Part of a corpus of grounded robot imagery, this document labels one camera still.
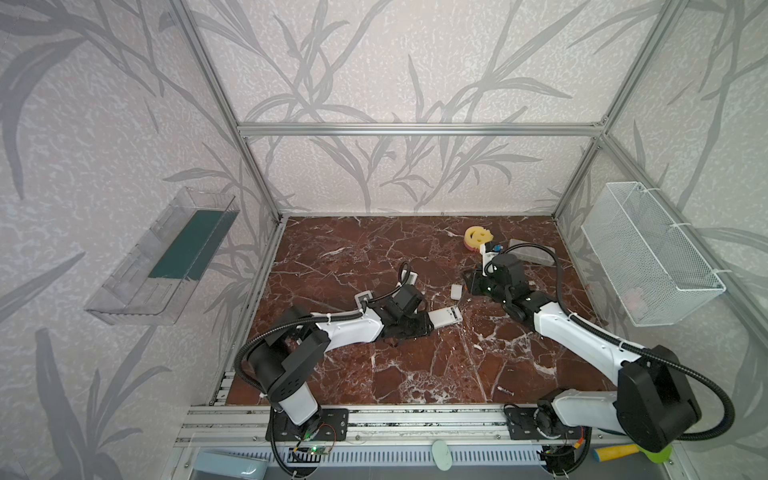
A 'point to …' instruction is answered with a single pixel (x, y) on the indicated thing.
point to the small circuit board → (318, 449)
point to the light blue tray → (215, 465)
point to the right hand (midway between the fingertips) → (466, 264)
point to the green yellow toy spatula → (614, 452)
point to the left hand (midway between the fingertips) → (435, 321)
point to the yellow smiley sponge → (476, 236)
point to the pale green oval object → (442, 455)
